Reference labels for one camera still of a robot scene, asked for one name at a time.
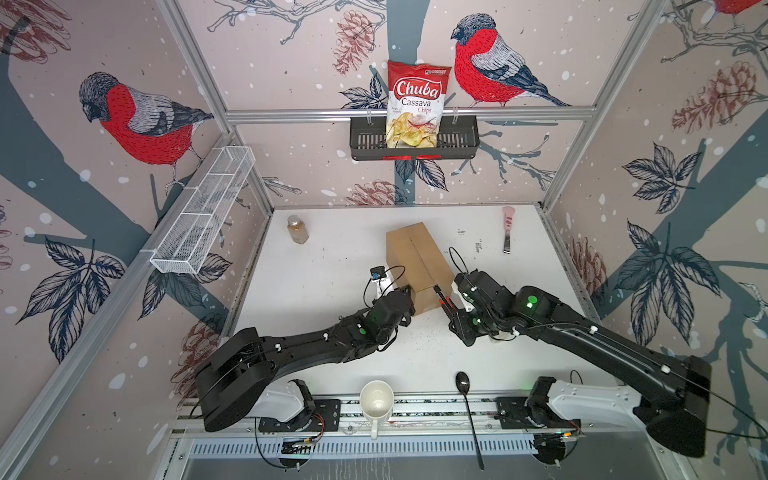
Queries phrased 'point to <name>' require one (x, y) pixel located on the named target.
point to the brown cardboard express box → (415, 259)
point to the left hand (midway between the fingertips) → (412, 290)
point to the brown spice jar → (297, 229)
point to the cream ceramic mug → (376, 402)
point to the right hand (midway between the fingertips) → (449, 332)
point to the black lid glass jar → (499, 337)
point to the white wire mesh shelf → (185, 245)
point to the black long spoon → (463, 383)
